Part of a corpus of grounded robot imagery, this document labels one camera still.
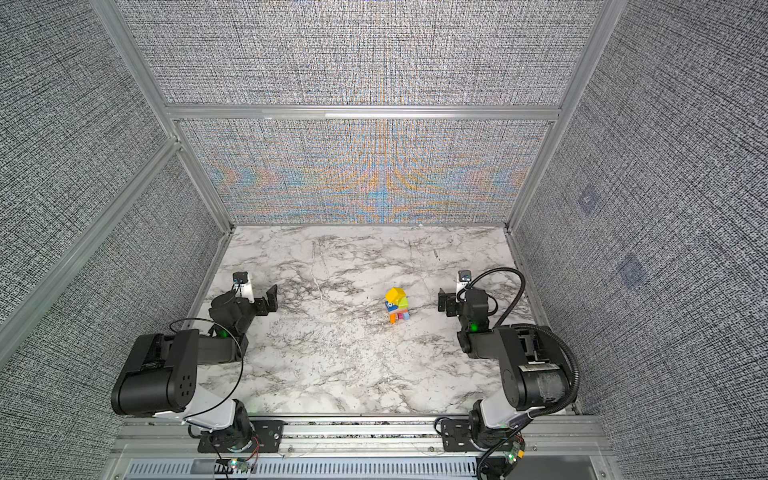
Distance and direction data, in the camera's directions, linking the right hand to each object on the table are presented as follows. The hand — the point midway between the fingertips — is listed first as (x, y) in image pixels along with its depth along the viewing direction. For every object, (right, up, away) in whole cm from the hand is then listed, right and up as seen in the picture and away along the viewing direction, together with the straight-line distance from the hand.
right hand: (459, 286), depth 94 cm
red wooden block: (-20, -7, -5) cm, 22 cm away
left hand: (-62, 0, -2) cm, 62 cm away
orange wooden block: (-21, -10, -2) cm, 23 cm away
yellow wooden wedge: (-21, -1, -10) cm, 23 cm away
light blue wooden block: (-17, -9, -2) cm, 19 cm away
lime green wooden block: (-18, -4, -6) cm, 19 cm away
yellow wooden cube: (-21, -3, -9) cm, 23 cm away
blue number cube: (-22, -5, -7) cm, 24 cm away
